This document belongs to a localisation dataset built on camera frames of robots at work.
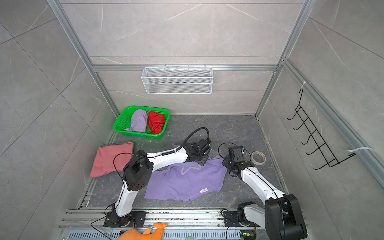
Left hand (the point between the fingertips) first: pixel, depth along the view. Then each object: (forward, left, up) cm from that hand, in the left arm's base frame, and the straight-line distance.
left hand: (204, 154), depth 91 cm
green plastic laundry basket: (+33, +59, 0) cm, 67 cm away
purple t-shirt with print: (-14, +11, -6) cm, 19 cm away
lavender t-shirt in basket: (+29, +46, +1) cm, 54 cm away
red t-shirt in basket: (+25, +32, +4) cm, 41 cm away
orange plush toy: (-39, +34, +2) cm, 52 cm away
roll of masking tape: (-1, -36, -5) cm, 36 cm away
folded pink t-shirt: (-1, +62, -1) cm, 62 cm away
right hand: (-4, -14, 0) cm, 14 cm away
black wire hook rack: (-15, -49, +27) cm, 58 cm away
